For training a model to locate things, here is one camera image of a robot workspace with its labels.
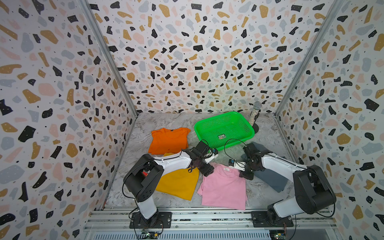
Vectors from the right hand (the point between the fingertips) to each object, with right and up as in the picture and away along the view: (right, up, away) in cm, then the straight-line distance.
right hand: (242, 172), depth 90 cm
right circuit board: (+12, -24, -19) cm, 33 cm away
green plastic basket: (-8, +24, +20) cm, 33 cm away
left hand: (-19, +4, -2) cm, 20 cm away
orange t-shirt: (-49, +18, +14) cm, 54 cm away
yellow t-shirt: (-37, -5, -4) cm, 38 cm away
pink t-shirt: (-13, -7, -7) cm, 16 cm away
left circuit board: (-50, -24, -20) cm, 58 cm away
